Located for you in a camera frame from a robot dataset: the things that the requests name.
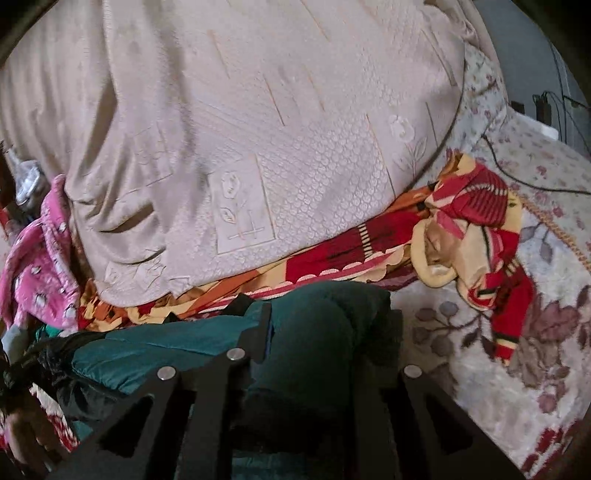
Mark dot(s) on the clear plastic bag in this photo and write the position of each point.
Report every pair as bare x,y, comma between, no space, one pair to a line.
30,182

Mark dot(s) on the red yellow printed blanket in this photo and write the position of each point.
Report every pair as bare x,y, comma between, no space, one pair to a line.
360,249

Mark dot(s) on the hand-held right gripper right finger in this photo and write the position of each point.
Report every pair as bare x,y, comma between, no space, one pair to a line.
395,341

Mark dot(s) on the pink penguin-print cloth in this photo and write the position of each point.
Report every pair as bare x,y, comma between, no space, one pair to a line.
37,277

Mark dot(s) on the black power adapter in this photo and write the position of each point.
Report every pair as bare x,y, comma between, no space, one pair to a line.
543,107

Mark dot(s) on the person's left hand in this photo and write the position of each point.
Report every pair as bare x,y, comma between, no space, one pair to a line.
23,431

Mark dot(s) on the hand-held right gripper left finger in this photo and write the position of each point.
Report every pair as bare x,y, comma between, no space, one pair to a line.
261,332

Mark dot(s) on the beige embossed bedspread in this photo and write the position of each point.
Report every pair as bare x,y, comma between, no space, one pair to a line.
231,115

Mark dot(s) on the green quilted jacket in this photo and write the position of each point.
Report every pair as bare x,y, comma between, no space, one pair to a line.
323,332

